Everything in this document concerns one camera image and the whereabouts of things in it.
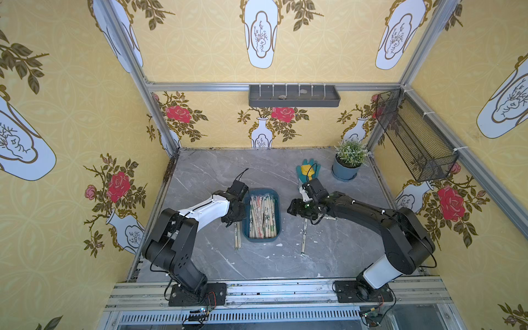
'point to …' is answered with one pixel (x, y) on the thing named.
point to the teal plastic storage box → (276, 194)
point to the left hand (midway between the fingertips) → (241, 216)
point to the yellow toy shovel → (305, 169)
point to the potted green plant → (350, 155)
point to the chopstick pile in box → (262, 216)
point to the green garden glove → (304, 179)
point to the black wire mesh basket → (426, 155)
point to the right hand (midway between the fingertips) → (292, 214)
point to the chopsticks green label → (237, 233)
